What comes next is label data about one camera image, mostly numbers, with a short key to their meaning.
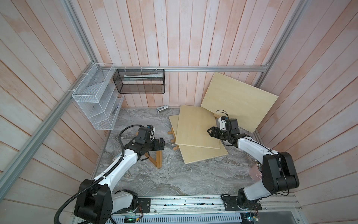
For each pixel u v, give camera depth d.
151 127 0.76
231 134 0.71
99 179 0.42
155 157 0.85
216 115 1.10
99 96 0.69
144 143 0.64
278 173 0.45
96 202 0.39
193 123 1.05
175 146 0.92
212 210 0.73
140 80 1.04
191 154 0.85
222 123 0.83
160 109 1.18
